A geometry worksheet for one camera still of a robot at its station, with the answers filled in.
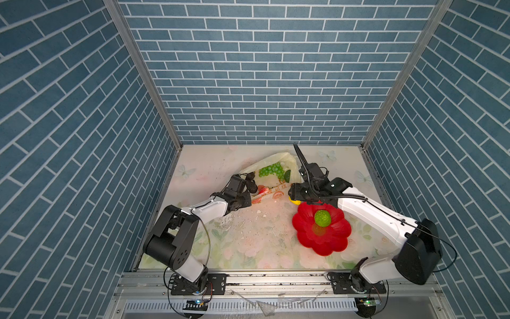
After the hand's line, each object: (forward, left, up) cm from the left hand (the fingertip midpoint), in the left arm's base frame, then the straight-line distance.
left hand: (252, 199), depth 93 cm
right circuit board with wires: (-41, -43, -4) cm, 59 cm away
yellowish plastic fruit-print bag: (+7, -8, 0) cm, 10 cm away
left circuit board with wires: (-40, +20, -7) cm, 45 cm away
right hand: (-3, -18, +12) cm, 22 cm away
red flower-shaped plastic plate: (-18, -31, -3) cm, 36 cm away
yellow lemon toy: (-9, -17, +15) cm, 25 cm away
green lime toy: (-10, -31, +3) cm, 33 cm away
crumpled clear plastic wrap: (-41, -7, -4) cm, 42 cm away
